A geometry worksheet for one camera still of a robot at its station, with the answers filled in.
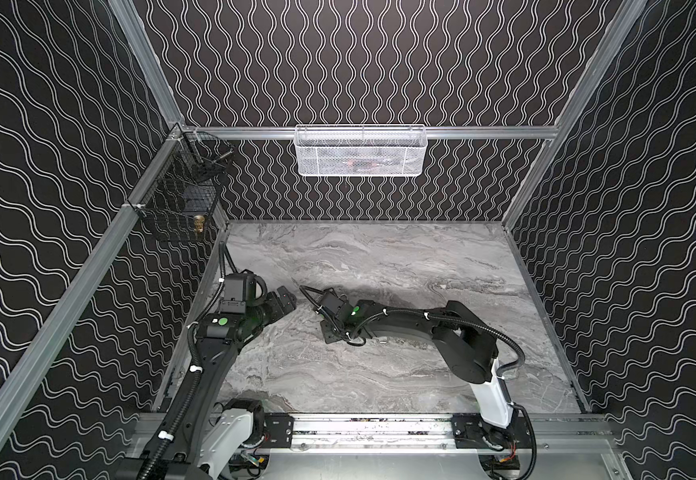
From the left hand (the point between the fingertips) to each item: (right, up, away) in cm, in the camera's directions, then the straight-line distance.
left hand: (291, 304), depth 78 cm
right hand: (+10, -10, +13) cm, 19 cm away
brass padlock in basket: (-26, +22, +4) cm, 34 cm away
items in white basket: (+17, +43, +18) cm, 49 cm away
